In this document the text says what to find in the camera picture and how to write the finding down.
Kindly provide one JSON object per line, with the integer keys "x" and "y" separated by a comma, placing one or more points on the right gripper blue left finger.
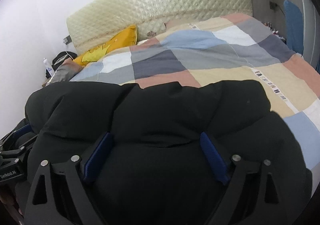
{"x": 78, "y": 171}

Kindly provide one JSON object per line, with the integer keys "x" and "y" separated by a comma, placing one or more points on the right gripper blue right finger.
{"x": 251, "y": 189}

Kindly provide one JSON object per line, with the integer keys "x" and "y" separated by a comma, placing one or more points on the black puffer jacket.
{"x": 156, "y": 172}

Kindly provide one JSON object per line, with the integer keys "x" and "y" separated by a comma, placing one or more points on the wooden nightstand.
{"x": 47, "y": 82}

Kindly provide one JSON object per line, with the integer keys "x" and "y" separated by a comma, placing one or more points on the white spray bottle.
{"x": 49, "y": 70}

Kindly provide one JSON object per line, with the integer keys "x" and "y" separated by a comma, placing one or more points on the black bag on nightstand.
{"x": 60, "y": 61}

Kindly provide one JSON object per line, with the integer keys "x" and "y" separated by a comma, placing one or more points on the yellow pillow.
{"x": 125, "y": 38}

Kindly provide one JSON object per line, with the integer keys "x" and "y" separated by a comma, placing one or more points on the patchwork plaid quilt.
{"x": 235, "y": 47}

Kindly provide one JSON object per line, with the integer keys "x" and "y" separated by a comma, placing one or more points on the floral pillow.
{"x": 150, "y": 29}

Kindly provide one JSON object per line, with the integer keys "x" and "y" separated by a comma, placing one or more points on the cream quilted headboard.
{"x": 100, "y": 20}

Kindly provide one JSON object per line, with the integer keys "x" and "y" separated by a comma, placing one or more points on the grey wall socket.
{"x": 67, "y": 40}

